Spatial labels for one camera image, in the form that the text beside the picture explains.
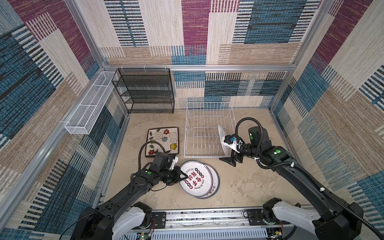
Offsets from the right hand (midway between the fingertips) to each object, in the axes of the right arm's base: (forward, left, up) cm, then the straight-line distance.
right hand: (224, 149), depth 74 cm
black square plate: (+21, +31, -19) cm, 42 cm away
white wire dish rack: (+22, +9, -22) cm, 32 cm away
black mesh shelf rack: (+53, +49, -4) cm, 72 cm away
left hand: (-8, +18, -12) cm, 23 cm away
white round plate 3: (+14, -1, -6) cm, 15 cm away
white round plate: (-9, +3, -19) cm, 22 cm away
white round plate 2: (-9, +12, -16) cm, 22 cm away
